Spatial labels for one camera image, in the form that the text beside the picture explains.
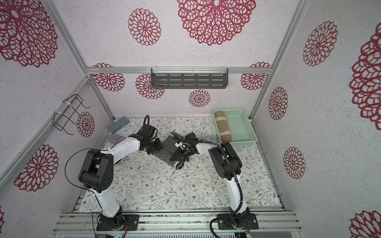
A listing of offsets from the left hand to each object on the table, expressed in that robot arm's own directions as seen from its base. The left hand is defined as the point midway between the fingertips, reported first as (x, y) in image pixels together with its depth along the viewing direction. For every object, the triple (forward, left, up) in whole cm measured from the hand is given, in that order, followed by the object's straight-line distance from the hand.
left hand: (163, 148), depth 95 cm
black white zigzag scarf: (+2, -3, -4) cm, 5 cm away
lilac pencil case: (+9, +35, -3) cm, 36 cm away
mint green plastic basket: (+24, -52, -8) cm, 58 cm away
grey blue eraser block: (+23, +38, -4) cm, 45 cm away
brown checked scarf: (+16, -42, -1) cm, 45 cm away
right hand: (-8, -6, -1) cm, 10 cm away
